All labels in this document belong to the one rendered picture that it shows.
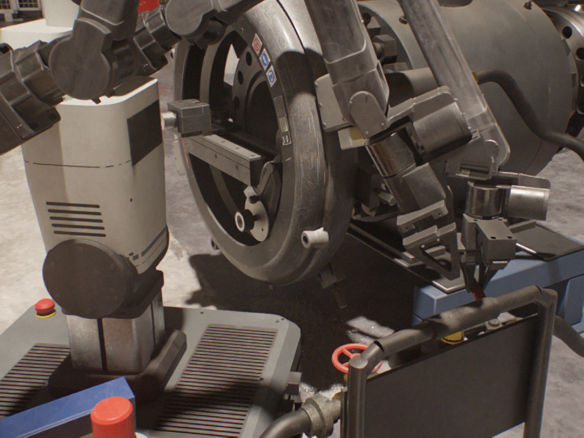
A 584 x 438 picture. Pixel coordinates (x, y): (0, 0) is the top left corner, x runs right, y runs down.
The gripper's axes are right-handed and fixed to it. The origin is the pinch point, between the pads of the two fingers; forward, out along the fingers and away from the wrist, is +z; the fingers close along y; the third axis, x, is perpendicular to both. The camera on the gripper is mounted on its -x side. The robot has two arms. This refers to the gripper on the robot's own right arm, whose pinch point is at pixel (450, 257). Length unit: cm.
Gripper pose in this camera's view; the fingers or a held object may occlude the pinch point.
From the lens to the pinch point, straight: 96.3
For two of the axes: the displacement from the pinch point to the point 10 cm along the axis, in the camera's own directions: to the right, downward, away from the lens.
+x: -8.5, 4.1, 3.2
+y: 1.6, -3.7, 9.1
